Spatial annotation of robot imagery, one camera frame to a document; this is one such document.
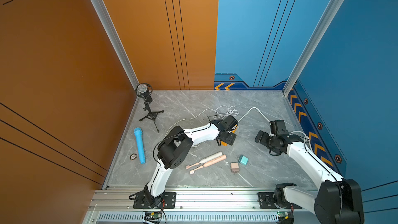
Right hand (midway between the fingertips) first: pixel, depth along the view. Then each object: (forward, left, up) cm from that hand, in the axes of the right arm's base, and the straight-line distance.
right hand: (261, 140), depth 87 cm
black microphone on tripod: (+21, +67, +19) cm, 73 cm away
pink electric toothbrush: (-10, +27, -5) cm, 29 cm away
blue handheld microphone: (+6, +73, -3) cm, 73 cm away
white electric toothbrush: (-10, +32, -5) cm, 34 cm away
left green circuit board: (-34, +56, -7) cm, 66 cm away
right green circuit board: (-33, -5, -10) cm, 35 cm away
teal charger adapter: (-9, +11, -5) cm, 15 cm away
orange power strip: (0, +18, +11) cm, 21 cm away
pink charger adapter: (-13, +16, -5) cm, 21 cm away
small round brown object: (-7, +73, -5) cm, 74 cm away
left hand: (+5, +17, -4) cm, 18 cm away
